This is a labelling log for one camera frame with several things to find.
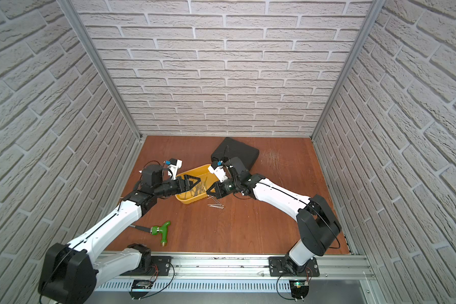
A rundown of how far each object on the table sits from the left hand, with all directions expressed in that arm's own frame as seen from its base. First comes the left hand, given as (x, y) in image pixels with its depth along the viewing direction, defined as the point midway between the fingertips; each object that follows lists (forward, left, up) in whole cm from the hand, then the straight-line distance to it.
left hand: (198, 178), depth 78 cm
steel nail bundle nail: (-4, -7, -19) cm, 20 cm away
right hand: (-4, -5, -4) cm, 8 cm away
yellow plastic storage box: (+13, -1, -19) cm, 23 cm away
